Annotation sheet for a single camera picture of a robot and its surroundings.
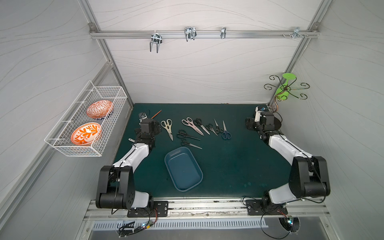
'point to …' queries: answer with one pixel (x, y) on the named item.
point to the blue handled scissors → (225, 134)
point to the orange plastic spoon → (156, 114)
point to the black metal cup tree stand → (268, 86)
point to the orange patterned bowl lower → (86, 133)
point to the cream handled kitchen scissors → (167, 125)
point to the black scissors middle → (182, 134)
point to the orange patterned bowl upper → (100, 110)
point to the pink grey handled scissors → (189, 121)
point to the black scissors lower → (184, 142)
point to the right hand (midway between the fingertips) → (252, 118)
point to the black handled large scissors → (198, 122)
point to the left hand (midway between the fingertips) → (149, 125)
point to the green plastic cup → (282, 91)
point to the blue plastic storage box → (183, 168)
